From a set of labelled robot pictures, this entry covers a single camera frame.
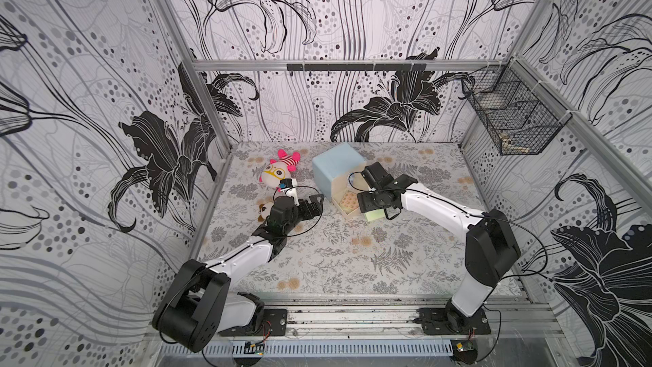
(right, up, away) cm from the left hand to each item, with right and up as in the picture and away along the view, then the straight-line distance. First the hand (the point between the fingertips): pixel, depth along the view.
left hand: (317, 202), depth 87 cm
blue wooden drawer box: (+8, +10, +3) cm, 13 cm away
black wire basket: (+69, +29, -4) cm, 75 cm away
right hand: (+20, +1, +3) cm, 20 cm away
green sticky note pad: (+20, -4, -3) cm, 20 cm away
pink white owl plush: (-16, +11, +14) cm, 24 cm away
